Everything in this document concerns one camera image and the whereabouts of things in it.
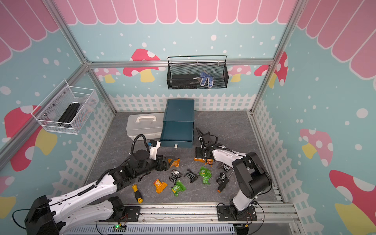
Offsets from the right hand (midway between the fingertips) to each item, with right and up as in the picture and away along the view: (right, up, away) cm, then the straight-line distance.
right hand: (199, 152), depth 94 cm
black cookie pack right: (+12, -13, -11) cm, 21 cm away
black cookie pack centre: (-5, -12, -9) cm, 16 cm away
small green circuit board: (-41, -34, -21) cm, 58 cm away
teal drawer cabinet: (-13, +15, -3) cm, 21 cm away
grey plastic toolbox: (-32, +18, +2) cm, 37 cm away
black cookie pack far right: (+15, -8, -5) cm, 18 cm away
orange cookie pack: (0, -4, -1) cm, 5 cm away
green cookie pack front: (-12, -17, -12) cm, 24 cm away
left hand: (-16, -1, -17) cm, 24 cm away
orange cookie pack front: (-23, -17, -11) cm, 30 cm away
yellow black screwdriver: (-34, -20, -14) cm, 42 cm away
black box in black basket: (-9, +44, -6) cm, 46 cm away
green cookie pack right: (+4, -11, -8) cm, 15 cm away
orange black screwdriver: (+14, -16, -11) cm, 24 cm away
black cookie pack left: (-15, -12, -8) cm, 21 cm away
